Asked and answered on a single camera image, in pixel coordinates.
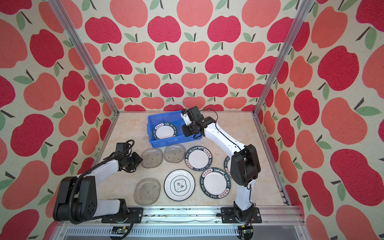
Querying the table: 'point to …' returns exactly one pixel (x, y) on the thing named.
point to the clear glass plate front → (147, 191)
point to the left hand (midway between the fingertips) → (144, 160)
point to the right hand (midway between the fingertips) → (188, 128)
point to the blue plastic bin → (173, 117)
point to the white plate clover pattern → (179, 185)
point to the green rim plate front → (215, 183)
